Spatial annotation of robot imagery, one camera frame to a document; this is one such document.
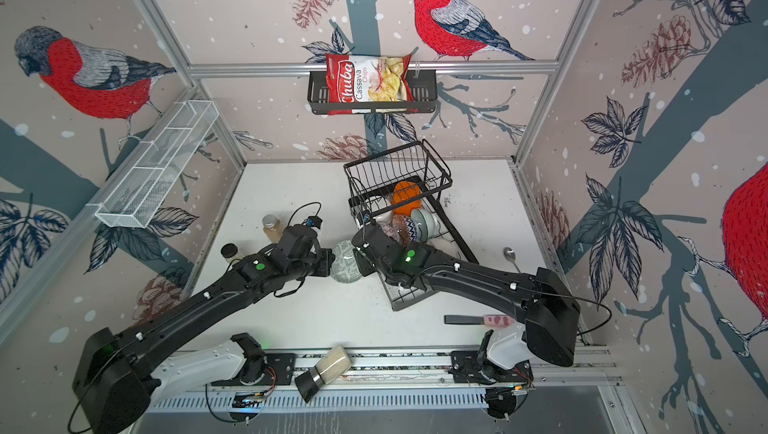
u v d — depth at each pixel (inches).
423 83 36.2
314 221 28.3
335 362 27.6
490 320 31.2
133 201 27.9
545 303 16.0
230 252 33.2
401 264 21.7
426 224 35.4
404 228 34.5
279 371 28.7
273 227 35.7
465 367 28.9
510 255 36.4
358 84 34.5
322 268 27.5
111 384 14.8
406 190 42.7
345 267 32.1
